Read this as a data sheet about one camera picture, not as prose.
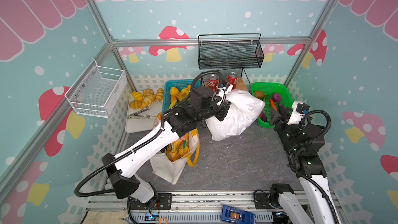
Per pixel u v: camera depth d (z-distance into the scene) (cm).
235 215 66
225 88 50
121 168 40
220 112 56
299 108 54
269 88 117
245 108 55
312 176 47
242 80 108
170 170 76
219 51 96
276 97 110
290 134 58
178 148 80
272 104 110
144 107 108
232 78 92
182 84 116
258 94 113
